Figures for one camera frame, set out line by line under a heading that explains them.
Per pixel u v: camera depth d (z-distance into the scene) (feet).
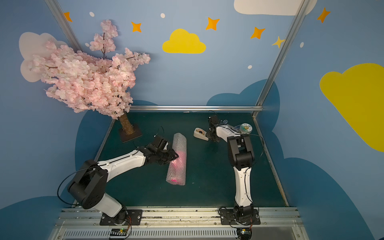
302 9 2.31
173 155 2.67
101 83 2.25
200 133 3.42
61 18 2.35
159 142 2.30
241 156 1.92
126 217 2.37
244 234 2.40
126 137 3.48
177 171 2.70
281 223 2.40
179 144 3.01
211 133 2.68
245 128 3.34
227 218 2.45
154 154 2.35
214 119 2.90
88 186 1.45
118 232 2.39
